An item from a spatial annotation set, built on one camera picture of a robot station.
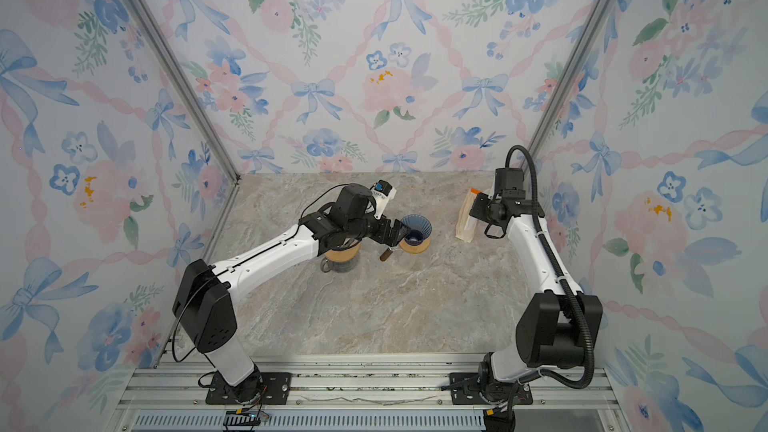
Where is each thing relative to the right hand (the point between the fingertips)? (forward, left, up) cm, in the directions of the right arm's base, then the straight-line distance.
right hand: (480, 205), depth 86 cm
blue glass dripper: (-4, +17, -6) cm, 19 cm away
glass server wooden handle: (-8, +27, -14) cm, 32 cm away
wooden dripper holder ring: (-11, +39, -9) cm, 42 cm away
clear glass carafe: (-11, +45, -16) cm, 49 cm away
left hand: (-8, +23, +3) cm, 25 cm away
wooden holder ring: (-10, +19, -8) cm, 23 cm away
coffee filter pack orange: (+1, +2, -10) cm, 10 cm away
